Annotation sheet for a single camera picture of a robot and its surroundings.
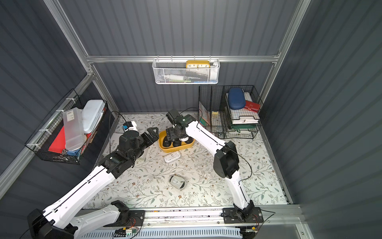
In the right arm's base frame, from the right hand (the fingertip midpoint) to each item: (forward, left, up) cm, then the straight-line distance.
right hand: (178, 133), depth 89 cm
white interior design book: (-1, +45, -11) cm, 46 cm away
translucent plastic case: (-16, +43, +18) cm, 49 cm away
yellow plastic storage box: (-5, +5, -11) cm, 13 cm away
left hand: (-10, +10, +13) cm, 19 cm away
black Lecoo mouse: (+1, +9, -13) cm, 16 cm away
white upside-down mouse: (-9, +4, -13) cm, 17 cm away
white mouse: (+3, -3, -11) cm, 12 cm away
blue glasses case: (+23, -37, +8) cm, 44 cm away
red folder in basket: (-18, +52, +15) cm, 57 cm away
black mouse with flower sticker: (+1, +2, -13) cm, 13 cm away
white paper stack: (+10, -40, +4) cm, 42 cm away
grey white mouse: (-25, -1, -12) cm, 28 cm away
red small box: (+16, -48, +6) cm, 51 cm away
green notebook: (+7, -38, -2) cm, 39 cm away
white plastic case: (-1, +42, +18) cm, 46 cm away
